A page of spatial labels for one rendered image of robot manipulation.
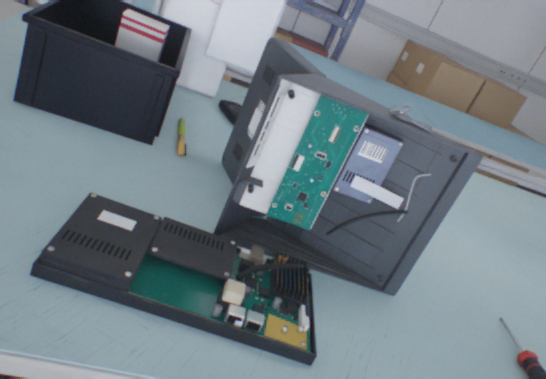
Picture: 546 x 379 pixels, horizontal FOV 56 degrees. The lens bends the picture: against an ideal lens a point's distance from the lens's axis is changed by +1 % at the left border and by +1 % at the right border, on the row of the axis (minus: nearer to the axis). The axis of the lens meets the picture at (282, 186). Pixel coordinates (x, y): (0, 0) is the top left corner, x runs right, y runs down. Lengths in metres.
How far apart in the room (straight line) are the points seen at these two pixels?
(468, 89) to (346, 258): 3.56
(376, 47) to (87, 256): 4.53
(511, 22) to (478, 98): 1.29
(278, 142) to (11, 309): 0.30
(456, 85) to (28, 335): 3.85
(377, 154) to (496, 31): 4.74
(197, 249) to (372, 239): 0.23
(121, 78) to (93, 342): 0.40
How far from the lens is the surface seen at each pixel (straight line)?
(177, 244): 0.53
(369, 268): 0.66
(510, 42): 5.39
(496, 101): 4.30
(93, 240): 0.50
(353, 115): 0.55
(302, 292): 0.53
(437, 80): 4.04
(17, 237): 0.53
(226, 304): 0.48
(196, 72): 1.04
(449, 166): 0.61
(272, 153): 0.57
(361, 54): 4.88
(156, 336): 0.46
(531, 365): 0.70
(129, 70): 0.73
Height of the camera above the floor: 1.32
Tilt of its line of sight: 24 degrees down
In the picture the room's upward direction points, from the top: 25 degrees clockwise
